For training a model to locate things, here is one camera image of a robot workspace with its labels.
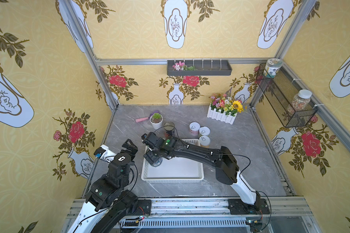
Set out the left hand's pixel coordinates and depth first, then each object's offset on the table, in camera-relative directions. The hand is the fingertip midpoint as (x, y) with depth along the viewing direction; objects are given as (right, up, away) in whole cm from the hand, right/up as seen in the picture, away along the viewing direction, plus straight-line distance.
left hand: (121, 146), depth 68 cm
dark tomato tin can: (+21, +6, +35) cm, 41 cm away
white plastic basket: (+27, -18, +18) cm, 37 cm away
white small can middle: (+45, +5, +29) cm, 54 cm away
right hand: (+13, -4, +18) cm, 23 cm away
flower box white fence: (+58, +20, +30) cm, 68 cm away
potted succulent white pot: (+12, +12, +34) cm, 37 cm away
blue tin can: (+15, -13, +17) cm, 26 cm away
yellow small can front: (+44, -2, +26) cm, 51 cm away
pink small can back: (+38, +7, +32) cm, 50 cm away
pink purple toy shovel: (0, +13, +44) cm, 45 cm away
